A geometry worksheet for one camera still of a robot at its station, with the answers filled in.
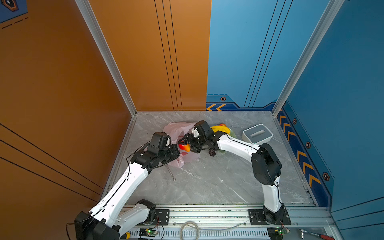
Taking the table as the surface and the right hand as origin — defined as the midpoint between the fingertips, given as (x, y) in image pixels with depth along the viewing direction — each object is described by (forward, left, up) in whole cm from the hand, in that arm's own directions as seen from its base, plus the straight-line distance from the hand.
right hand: (181, 146), depth 85 cm
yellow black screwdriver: (-40, +22, -12) cm, 47 cm away
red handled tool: (-40, -67, -15) cm, 80 cm away
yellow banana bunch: (+14, -25, -1) cm, 29 cm away
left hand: (-6, -1, +5) cm, 8 cm away
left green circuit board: (-39, +14, -15) cm, 44 cm away
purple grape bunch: (+1, -18, -8) cm, 20 cm away
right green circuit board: (-39, -47, -17) cm, 63 cm away
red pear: (+20, -27, -5) cm, 34 cm away
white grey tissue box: (+16, -51, -11) cm, 55 cm away
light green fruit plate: (+14, -33, -8) cm, 37 cm away
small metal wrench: (-13, +5, -14) cm, 20 cm away
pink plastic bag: (+4, +2, +9) cm, 10 cm away
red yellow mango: (-2, -3, +1) cm, 4 cm away
